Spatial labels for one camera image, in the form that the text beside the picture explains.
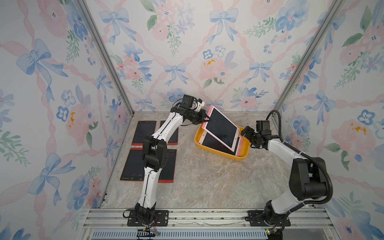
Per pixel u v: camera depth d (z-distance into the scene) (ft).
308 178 1.50
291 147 1.82
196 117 2.68
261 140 2.27
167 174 3.01
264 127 2.38
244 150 3.19
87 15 2.32
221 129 3.15
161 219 2.43
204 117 2.86
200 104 2.84
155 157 1.93
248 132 2.80
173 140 3.39
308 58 2.86
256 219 2.40
